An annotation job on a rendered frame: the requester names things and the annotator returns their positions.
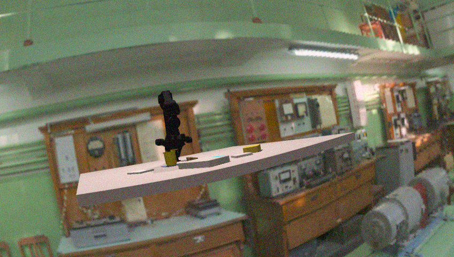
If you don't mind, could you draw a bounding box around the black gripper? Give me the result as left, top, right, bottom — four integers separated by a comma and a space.
155, 127, 192, 157

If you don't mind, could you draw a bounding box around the yellow cup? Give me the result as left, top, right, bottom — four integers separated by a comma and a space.
163, 151, 177, 166

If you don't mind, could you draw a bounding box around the yellow rectangular block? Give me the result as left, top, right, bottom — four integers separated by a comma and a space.
243, 144, 261, 153

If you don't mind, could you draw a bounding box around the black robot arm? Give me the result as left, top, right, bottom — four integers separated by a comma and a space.
158, 90, 185, 151

